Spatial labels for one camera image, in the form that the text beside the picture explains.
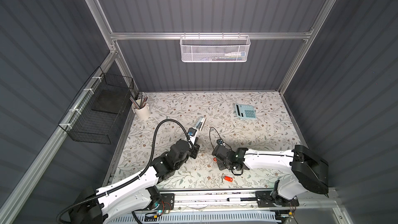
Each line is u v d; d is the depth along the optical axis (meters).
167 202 0.72
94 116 0.72
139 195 0.60
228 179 0.81
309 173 0.42
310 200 0.74
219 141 0.77
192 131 0.65
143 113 1.02
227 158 0.64
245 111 1.06
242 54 0.91
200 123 1.00
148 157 0.55
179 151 0.56
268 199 0.73
